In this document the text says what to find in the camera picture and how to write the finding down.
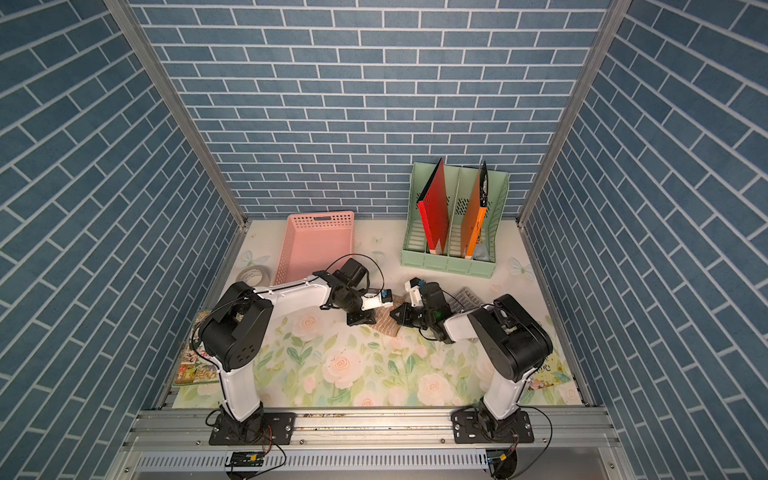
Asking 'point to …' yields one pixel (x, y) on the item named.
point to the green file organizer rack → (460, 182)
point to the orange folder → (476, 216)
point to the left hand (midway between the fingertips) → (378, 315)
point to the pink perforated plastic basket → (313, 241)
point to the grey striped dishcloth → (465, 300)
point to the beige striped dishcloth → (385, 324)
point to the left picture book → (197, 366)
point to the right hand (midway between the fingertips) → (392, 314)
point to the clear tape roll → (252, 275)
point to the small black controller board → (246, 459)
